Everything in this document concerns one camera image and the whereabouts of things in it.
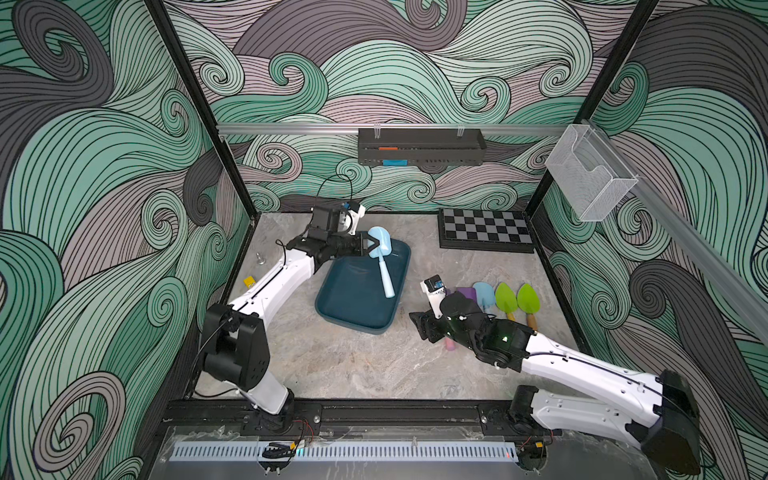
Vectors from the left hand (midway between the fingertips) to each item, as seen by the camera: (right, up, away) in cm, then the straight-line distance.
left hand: (378, 241), depth 82 cm
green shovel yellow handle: (+42, -20, +14) cm, 48 cm away
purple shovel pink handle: (+31, -18, +16) cm, 39 cm away
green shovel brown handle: (+49, -20, +13) cm, 55 cm away
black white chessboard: (+49, +4, +28) cm, 56 cm away
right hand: (+12, -18, -6) cm, 22 cm away
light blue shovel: (+1, -3, 0) cm, 3 cm away
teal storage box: (-5, -17, +13) cm, 22 cm away
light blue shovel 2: (+35, -17, +14) cm, 42 cm away
